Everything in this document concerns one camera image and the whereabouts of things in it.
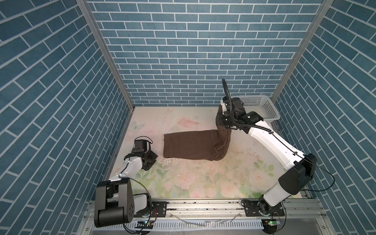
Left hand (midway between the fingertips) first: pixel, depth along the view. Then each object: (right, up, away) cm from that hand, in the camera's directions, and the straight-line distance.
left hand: (156, 157), depth 90 cm
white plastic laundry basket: (+80, +36, +30) cm, 92 cm away
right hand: (+34, +25, -10) cm, 44 cm away
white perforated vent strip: (+28, -28, -19) cm, 44 cm away
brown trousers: (+32, +6, +6) cm, 33 cm away
